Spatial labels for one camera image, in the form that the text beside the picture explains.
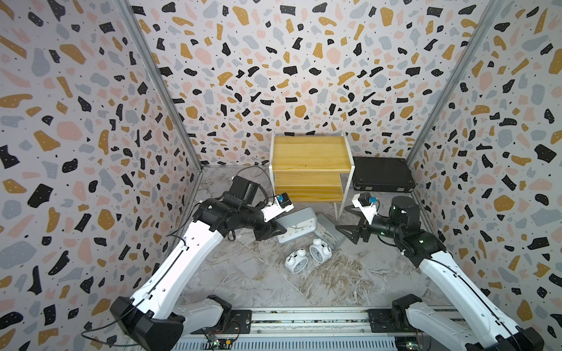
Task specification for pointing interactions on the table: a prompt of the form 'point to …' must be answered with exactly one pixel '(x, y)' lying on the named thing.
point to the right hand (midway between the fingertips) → (343, 218)
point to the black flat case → (382, 174)
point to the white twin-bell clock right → (320, 251)
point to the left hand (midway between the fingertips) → (282, 222)
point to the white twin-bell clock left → (297, 261)
